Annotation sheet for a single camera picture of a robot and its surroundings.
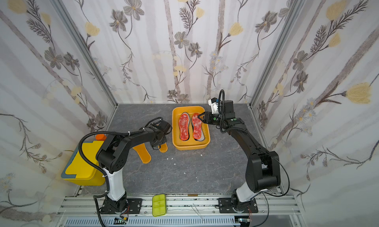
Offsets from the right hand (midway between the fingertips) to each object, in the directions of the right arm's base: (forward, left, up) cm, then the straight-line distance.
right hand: (203, 115), depth 81 cm
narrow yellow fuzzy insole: (-10, +24, -24) cm, 35 cm away
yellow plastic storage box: (+2, +8, -23) cm, 25 cm away
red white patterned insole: (+14, +4, -23) cm, 27 cm away
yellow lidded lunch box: (-31, +60, -10) cm, 69 cm away
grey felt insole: (0, +1, -22) cm, 22 cm away
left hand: (-5, +26, -26) cm, 37 cm away
